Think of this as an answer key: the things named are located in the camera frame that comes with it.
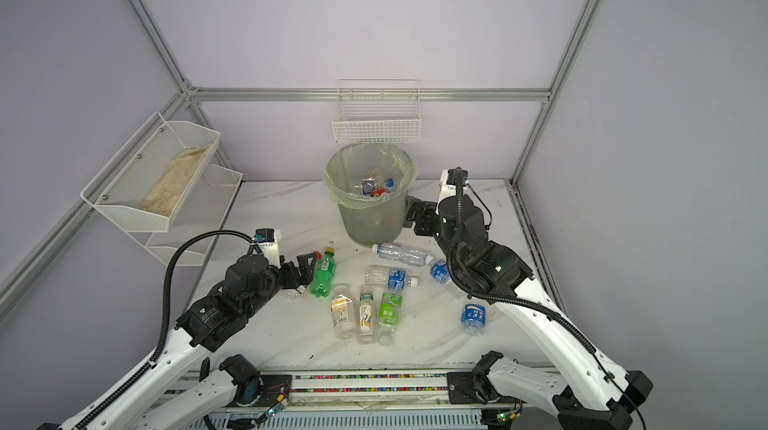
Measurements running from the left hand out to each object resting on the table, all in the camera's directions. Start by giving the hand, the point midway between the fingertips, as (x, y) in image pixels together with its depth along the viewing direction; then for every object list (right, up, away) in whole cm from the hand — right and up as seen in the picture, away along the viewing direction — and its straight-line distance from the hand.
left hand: (299, 259), depth 74 cm
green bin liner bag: (+11, +24, +22) cm, 35 cm away
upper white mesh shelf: (-42, +21, +6) cm, 48 cm away
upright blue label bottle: (+45, -17, +6) cm, 49 cm away
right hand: (+30, +15, -8) cm, 34 cm away
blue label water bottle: (+23, -8, +14) cm, 28 cm away
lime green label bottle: (+23, -16, +8) cm, 29 cm away
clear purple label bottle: (+26, -2, +22) cm, 34 cm away
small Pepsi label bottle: (+15, +20, +25) cm, 35 cm away
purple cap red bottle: (+18, +18, +22) cm, 34 cm away
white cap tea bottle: (+10, -16, +9) cm, 21 cm away
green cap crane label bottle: (+16, -17, +6) cm, 24 cm away
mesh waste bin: (+18, +8, +17) cm, 26 cm away
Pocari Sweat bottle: (+38, -7, +16) cm, 41 cm away
